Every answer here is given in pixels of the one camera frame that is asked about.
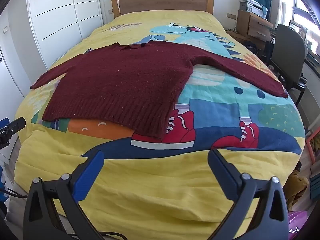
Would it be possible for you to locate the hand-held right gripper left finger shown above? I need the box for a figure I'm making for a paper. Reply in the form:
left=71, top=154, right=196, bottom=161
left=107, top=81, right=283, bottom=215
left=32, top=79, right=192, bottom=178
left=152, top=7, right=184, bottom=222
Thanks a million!
left=22, top=149, right=105, bottom=240

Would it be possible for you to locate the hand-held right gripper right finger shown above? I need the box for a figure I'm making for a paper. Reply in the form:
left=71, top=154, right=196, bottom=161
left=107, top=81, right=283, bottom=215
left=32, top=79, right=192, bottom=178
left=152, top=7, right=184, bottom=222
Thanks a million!
left=207, top=149, right=290, bottom=240

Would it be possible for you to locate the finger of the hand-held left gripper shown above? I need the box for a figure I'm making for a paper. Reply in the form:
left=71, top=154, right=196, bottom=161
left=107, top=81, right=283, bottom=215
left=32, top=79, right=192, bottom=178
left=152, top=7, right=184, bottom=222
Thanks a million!
left=0, top=117, right=26, bottom=148

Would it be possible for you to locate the dark red knit sweater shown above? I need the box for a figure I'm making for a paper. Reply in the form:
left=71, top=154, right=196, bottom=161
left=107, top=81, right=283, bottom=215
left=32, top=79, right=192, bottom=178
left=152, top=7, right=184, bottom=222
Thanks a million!
left=30, top=41, right=289, bottom=139

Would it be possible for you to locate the white door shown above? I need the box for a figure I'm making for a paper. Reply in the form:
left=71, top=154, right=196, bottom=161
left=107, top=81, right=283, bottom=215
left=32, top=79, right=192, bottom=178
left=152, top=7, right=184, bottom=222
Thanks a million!
left=0, top=45, right=25, bottom=140

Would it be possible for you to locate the yellow dinosaur print bed cover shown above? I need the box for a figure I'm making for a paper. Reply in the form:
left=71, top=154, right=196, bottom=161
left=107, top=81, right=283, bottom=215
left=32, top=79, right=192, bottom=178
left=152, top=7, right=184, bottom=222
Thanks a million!
left=14, top=10, right=306, bottom=240

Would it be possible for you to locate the brown cloth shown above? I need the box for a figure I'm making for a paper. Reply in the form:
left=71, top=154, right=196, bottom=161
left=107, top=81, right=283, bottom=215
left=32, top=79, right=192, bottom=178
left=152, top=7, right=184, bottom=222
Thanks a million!
left=285, top=162, right=309, bottom=211

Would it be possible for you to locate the pink plastic bag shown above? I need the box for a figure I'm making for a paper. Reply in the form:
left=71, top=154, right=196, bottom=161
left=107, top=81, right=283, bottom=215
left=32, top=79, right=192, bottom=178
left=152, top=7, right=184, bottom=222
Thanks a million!
left=287, top=210, right=309, bottom=236

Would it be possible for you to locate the white wardrobe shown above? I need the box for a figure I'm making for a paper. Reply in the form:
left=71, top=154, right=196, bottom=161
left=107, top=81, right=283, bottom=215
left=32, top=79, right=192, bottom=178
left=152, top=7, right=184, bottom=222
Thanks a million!
left=26, top=0, right=103, bottom=70

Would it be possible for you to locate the grey office chair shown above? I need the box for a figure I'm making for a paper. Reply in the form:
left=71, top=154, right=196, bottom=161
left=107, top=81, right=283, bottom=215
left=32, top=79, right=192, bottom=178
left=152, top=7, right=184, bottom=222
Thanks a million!
left=269, top=24, right=308, bottom=105

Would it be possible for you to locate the wooden drawer cabinet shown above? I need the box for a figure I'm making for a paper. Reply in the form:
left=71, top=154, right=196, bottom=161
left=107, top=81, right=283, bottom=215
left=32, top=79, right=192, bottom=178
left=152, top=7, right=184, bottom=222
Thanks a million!
left=236, top=10, right=274, bottom=43

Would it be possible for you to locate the grey white printer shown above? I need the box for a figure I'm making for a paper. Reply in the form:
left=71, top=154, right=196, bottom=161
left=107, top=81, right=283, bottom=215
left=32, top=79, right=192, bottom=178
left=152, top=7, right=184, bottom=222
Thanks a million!
left=239, top=0, right=268, bottom=19

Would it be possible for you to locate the window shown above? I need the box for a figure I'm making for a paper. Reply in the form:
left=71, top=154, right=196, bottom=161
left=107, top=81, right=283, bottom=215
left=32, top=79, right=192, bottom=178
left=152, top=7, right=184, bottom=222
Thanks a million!
left=282, top=0, right=320, bottom=32

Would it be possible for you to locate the wooden headboard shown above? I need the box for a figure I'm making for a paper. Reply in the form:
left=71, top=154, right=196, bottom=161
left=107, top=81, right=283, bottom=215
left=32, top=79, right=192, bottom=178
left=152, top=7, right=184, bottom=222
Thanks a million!
left=111, top=0, right=214, bottom=19

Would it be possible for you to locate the black cable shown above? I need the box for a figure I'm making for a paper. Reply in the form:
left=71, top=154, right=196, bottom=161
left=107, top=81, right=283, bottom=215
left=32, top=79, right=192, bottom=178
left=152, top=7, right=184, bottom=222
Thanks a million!
left=0, top=187, right=28, bottom=198

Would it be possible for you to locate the orange frame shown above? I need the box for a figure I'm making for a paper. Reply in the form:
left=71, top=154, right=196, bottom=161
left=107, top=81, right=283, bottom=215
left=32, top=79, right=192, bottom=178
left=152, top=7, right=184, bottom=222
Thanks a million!
left=305, top=133, right=320, bottom=166

